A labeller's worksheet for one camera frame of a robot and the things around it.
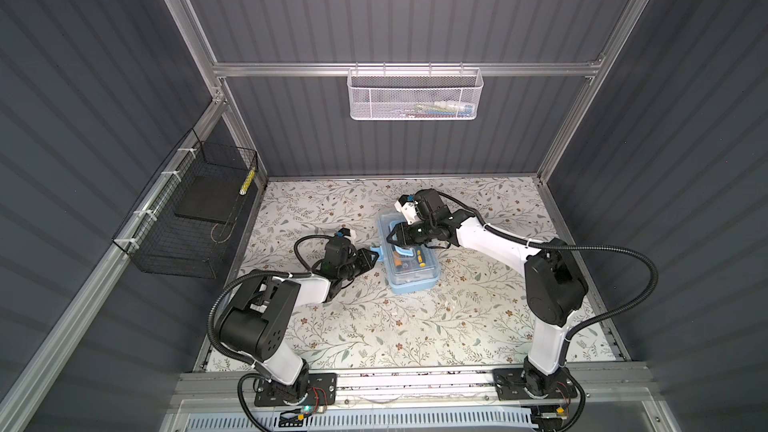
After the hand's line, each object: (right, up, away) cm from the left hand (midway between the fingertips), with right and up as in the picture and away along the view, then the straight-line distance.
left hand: (378, 255), depth 92 cm
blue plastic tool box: (+9, -3, -6) cm, 11 cm away
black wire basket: (-47, +12, -18) cm, 52 cm away
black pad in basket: (-42, +17, -16) cm, 48 cm away
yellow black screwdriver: (+12, 0, -6) cm, 14 cm away
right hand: (+5, +4, -4) cm, 8 cm away
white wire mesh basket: (+14, +62, +31) cm, 71 cm away
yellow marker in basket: (-36, +21, -12) cm, 43 cm away
